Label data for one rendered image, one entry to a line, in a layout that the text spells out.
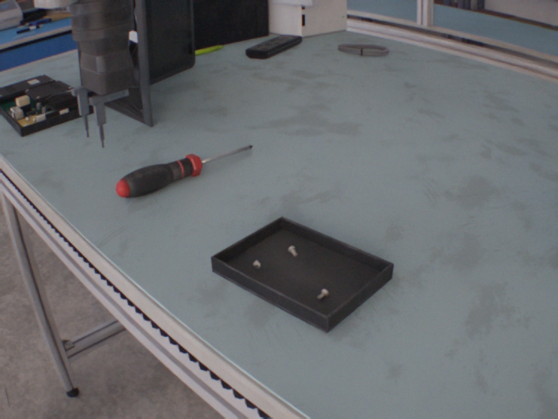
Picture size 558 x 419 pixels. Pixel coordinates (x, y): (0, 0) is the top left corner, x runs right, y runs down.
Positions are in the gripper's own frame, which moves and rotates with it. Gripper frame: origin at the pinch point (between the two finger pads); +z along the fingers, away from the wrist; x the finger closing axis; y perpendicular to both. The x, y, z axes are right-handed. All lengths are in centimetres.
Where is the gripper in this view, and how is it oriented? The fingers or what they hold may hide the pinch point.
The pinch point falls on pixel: (95, 141)
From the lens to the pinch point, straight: 68.0
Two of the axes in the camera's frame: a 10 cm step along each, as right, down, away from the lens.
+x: -6.5, -3.7, 6.7
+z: 0.2, 8.7, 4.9
